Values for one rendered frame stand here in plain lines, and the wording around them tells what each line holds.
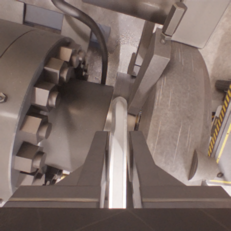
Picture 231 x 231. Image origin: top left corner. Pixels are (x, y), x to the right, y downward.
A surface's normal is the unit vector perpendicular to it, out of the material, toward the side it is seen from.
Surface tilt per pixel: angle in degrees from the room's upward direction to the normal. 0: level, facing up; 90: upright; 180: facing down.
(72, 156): 9
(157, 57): 41
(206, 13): 23
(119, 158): 4
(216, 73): 0
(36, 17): 0
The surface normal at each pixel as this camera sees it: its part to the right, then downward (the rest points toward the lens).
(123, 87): 0.21, -0.63
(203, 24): -0.12, 0.65
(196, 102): 0.15, -0.29
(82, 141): -0.04, 0.14
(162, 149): -0.46, -0.19
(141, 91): -0.18, 0.84
